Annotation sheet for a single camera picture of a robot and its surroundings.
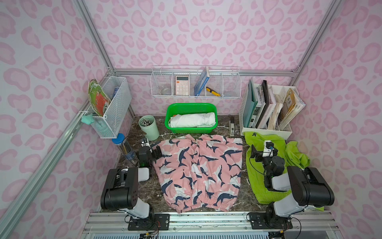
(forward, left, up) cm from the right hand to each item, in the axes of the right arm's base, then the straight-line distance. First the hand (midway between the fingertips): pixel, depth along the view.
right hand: (260, 143), depth 89 cm
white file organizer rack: (+12, -20, -7) cm, 25 cm away
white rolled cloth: (+17, +37, +1) cm, 41 cm away
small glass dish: (+27, +58, +18) cm, 67 cm away
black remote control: (+20, +13, -8) cm, 25 cm away
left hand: (0, +69, -3) cm, 69 cm away
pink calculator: (+31, +48, +20) cm, 60 cm away
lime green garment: (-6, -20, -4) cm, 21 cm away
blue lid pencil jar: (-5, +80, +4) cm, 80 cm away
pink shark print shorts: (-14, +34, -11) cm, 39 cm away
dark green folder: (+16, +7, +17) cm, 24 cm away
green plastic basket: (+36, +48, -5) cm, 60 cm away
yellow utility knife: (+30, +27, +15) cm, 43 cm away
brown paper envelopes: (+20, -21, +14) cm, 32 cm away
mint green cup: (+9, +69, +7) cm, 70 cm away
